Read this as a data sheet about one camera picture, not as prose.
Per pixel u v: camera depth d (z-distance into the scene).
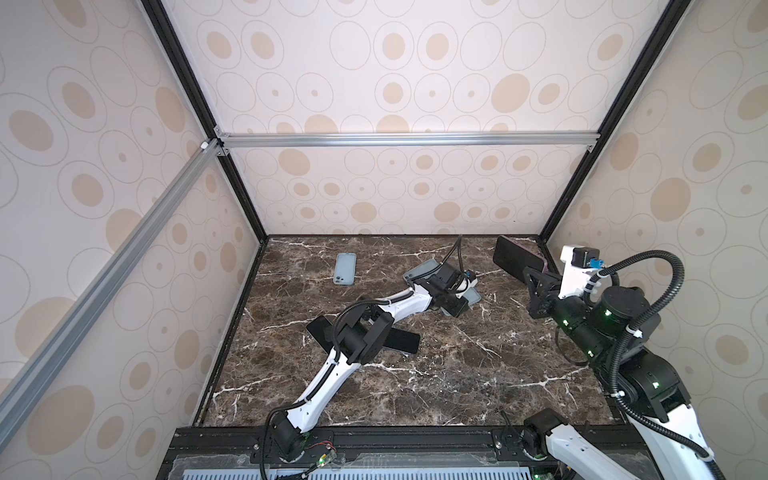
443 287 0.82
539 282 0.57
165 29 0.69
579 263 0.49
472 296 1.04
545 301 0.51
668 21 0.69
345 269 1.10
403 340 0.93
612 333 0.42
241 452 0.73
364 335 0.62
